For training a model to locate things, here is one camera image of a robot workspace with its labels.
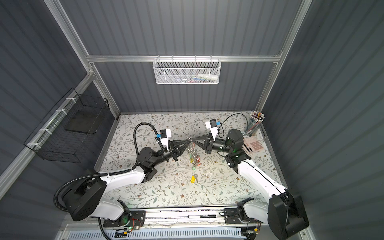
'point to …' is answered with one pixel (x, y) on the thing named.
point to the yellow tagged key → (194, 178)
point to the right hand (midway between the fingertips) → (194, 143)
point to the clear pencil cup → (256, 118)
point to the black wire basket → (66, 134)
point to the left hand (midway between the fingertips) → (190, 142)
